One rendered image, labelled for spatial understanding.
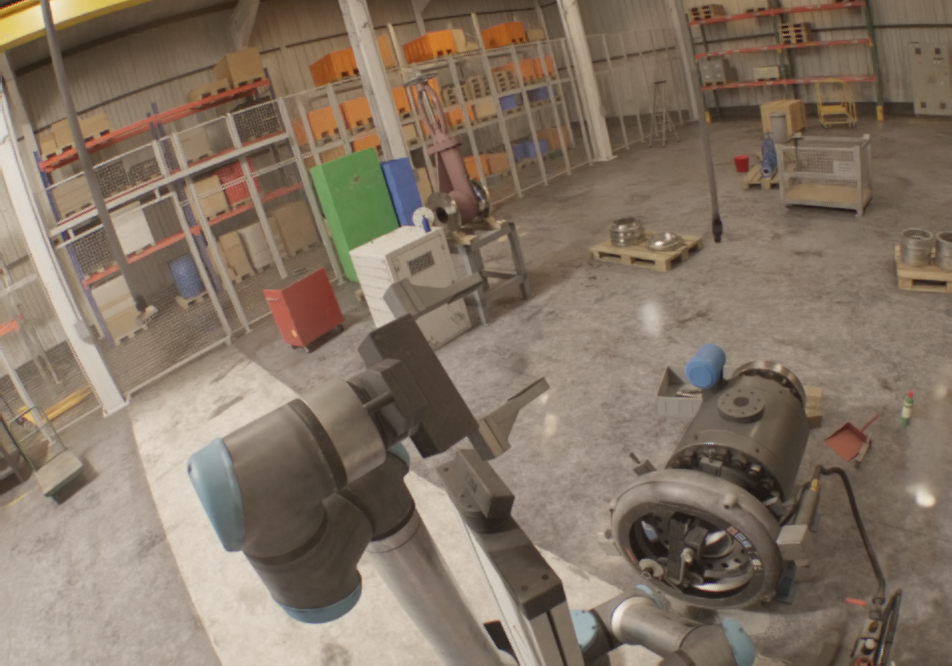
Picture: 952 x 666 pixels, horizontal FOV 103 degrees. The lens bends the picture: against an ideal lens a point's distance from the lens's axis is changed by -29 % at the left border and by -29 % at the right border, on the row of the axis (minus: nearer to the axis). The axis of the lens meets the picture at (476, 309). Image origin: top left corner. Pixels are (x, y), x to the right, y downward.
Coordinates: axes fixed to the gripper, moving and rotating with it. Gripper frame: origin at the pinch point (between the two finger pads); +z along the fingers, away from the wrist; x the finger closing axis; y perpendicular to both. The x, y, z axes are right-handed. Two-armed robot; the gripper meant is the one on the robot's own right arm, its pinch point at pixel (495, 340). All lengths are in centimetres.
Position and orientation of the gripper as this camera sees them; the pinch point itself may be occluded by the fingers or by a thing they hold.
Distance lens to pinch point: 56.7
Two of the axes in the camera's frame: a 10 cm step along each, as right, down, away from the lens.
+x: 5.3, 8.4, -1.1
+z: 7.4, -3.9, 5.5
